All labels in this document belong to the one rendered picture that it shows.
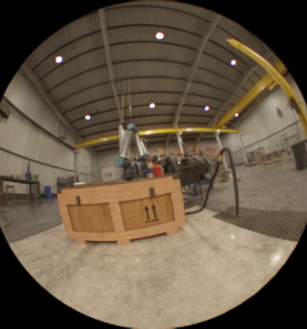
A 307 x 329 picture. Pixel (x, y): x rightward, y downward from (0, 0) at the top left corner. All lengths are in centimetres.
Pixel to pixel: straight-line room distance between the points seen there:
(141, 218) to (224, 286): 64
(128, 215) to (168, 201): 30
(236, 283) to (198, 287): 15
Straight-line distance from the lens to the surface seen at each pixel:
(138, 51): 829
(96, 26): 830
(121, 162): 152
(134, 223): 74
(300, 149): 227
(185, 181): 143
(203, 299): 46
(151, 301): 47
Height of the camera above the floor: 44
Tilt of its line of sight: 10 degrees up
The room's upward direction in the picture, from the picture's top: 10 degrees counter-clockwise
